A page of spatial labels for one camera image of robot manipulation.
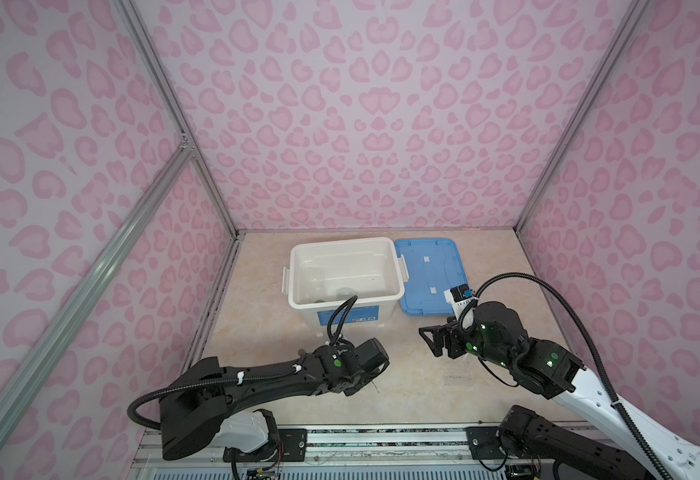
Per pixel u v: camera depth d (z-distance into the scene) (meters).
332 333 0.76
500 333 0.51
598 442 0.53
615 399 0.44
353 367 0.60
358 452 0.72
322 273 1.07
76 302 0.56
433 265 1.10
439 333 0.61
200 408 0.41
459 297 0.61
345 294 1.00
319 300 0.95
